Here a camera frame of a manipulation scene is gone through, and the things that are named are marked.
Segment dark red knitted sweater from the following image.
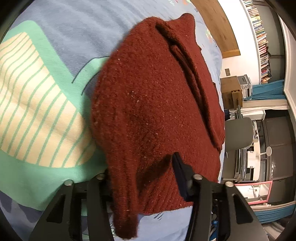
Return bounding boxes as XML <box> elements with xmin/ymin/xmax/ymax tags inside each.
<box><xmin>91</xmin><ymin>13</ymin><xmax>225</xmax><ymax>239</ymax></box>

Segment grey office chair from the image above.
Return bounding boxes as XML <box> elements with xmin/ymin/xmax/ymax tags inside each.
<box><xmin>224</xmin><ymin>117</ymin><xmax>254</xmax><ymax>183</ymax></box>

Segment wooden desk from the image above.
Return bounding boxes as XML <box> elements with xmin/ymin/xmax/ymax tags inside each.
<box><xmin>220</xmin><ymin>76</ymin><xmax>243</xmax><ymax>109</ymax></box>

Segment white storage boxes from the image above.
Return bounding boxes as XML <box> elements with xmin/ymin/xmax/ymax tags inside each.
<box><xmin>237</xmin><ymin>74</ymin><xmax>252</xmax><ymax>99</ymax></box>

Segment teal curtain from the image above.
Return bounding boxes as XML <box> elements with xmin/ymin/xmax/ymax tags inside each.
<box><xmin>245</xmin><ymin>79</ymin><xmax>287</xmax><ymax>100</ymax></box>

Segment bookshelf with books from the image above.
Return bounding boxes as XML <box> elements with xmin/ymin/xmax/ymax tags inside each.
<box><xmin>243</xmin><ymin>1</ymin><xmax>272</xmax><ymax>84</ymax></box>

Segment blue monster print bedspread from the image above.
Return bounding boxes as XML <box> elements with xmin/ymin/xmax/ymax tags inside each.
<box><xmin>1</xmin><ymin>1</ymin><xmax>222</xmax><ymax>240</ymax></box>

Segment wooden headboard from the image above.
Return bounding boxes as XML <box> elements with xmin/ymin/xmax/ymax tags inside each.
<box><xmin>191</xmin><ymin>0</ymin><xmax>241</xmax><ymax>58</ymax></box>

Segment pink frame stand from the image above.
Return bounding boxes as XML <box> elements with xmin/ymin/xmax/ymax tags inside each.
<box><xmin>235</xmin><ymin>181</ymin><xmax>273</xmax><ymax>205</ymax></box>

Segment wall socket plate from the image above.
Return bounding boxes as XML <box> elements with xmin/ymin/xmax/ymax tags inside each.
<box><xmin>225</xmin><ymin>68</ymin><xmax>230</xmax><ymax>76</ymax></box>

